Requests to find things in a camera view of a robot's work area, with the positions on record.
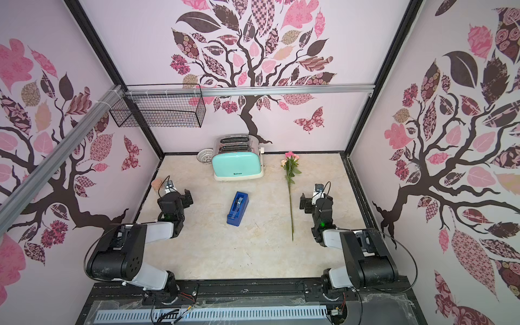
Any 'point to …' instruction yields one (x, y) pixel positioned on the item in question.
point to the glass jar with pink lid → (156, 184)
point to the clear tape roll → (239, 201)
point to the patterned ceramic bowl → (205, 155)
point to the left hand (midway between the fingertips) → (177, 195)
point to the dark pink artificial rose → (290, 162)
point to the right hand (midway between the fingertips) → (315, 192)
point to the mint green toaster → (237, 157)
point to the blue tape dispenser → (235, 214)
